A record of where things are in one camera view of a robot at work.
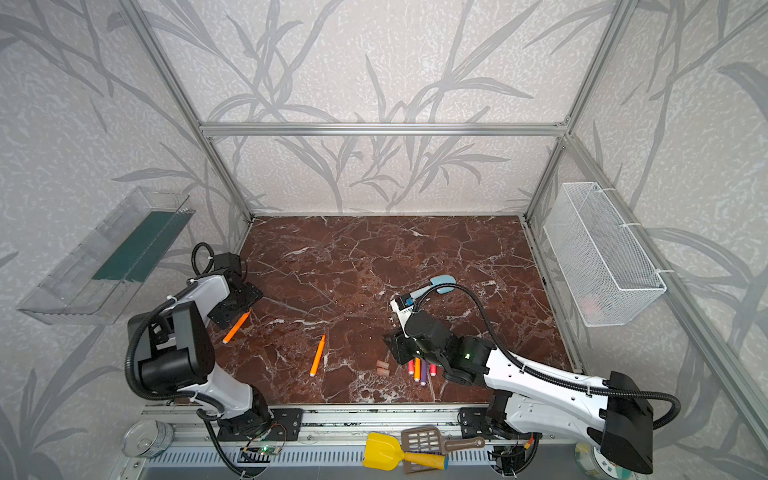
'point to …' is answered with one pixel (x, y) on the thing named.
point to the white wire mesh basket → (605, 273)
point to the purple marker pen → (423, 372)
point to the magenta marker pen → (411, 367)
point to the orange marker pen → (417, 369)
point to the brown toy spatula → (429, 439)
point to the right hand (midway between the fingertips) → (387, 326)
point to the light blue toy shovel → (436, 281)
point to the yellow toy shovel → (384, 452)
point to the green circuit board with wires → (255, 454)
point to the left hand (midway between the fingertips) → (248, 296)
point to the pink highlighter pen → (432, 369)
